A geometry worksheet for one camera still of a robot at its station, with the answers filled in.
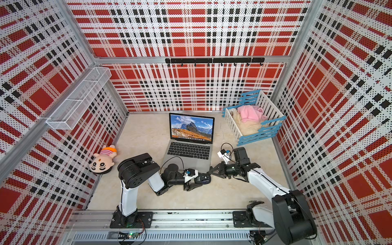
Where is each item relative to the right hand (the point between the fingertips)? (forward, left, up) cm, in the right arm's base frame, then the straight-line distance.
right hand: (213, 172), depth 78 cm
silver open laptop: (+25, +14, -9) cm, 30 cm away
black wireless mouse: (-1, +6, -8) cm, 10 cm away
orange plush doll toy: (+7, +63, -3) cm, 64 cm away
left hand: (+2, +6, -12) cm, 13 cm away
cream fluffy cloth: (+32, -25, -4) cm, 41 cm away
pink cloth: (+40, -27, +2) cm, 48 cm away
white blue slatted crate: (+35, -41, -5) cm, 54 cm away
